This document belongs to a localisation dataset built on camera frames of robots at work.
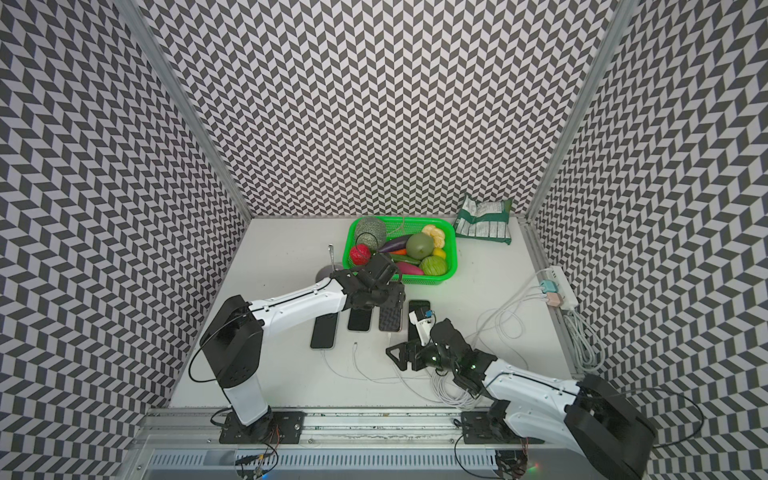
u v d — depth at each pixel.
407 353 0.70
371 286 0.65
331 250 0.99
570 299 0.94
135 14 0.71
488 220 1.08
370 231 0.98
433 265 0.94
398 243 1.02
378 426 0.75
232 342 0.46
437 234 1.05
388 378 0.81
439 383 0.79
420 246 1.00
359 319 0.92
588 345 0.88
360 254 0.96
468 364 0.62
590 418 0.42
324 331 0.89
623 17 0.67
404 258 1.02
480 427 0.73
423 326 0.74
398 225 1.02
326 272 0.97
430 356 0.69
